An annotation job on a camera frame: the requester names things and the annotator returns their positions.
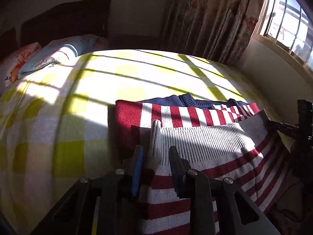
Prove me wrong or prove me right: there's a barred window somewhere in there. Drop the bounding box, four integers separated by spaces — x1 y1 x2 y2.
254 0 313 70

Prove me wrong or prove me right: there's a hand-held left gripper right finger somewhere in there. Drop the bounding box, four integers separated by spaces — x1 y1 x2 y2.
169 146 282 235

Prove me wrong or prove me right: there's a small dark wooden headboard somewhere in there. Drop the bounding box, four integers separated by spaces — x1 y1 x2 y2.
0 28 17 59

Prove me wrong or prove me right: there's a light blue floral pillow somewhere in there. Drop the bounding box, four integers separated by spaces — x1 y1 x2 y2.
17 35 101 79

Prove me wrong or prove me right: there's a red white striped knit sweater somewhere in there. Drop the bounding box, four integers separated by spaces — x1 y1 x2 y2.
108 92 294 235

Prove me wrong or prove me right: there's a floral curtain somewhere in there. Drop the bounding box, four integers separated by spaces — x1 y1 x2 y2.
160 0 269 64

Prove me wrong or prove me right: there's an orange floral pillow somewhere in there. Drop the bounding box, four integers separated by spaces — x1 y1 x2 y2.
0 42 42 89

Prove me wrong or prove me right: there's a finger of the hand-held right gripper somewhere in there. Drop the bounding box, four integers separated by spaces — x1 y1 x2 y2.
268 119 300 137

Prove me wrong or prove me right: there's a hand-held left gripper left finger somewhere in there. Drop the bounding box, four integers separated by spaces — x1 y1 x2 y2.
32 145 144 235

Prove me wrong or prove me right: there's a pink pillow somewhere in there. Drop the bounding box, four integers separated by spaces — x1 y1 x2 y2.
93 37 109 52

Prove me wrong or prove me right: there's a large dark wooden headboard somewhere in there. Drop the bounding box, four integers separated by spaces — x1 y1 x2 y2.
21 0 112 47

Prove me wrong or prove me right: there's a bed with yellow checked sheet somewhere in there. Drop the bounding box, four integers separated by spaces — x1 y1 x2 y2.
0 50 294 235

